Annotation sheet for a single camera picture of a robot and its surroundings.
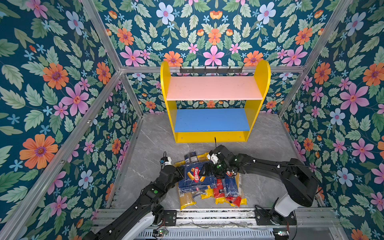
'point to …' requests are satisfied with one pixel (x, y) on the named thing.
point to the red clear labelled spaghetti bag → (236, 200)
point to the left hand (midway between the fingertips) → (187, 167)
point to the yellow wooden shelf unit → (191, 125)
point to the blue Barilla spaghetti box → (231, 186)
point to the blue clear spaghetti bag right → (191, 157)
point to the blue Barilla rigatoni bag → (193, 181)
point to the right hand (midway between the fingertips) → (202, 175)
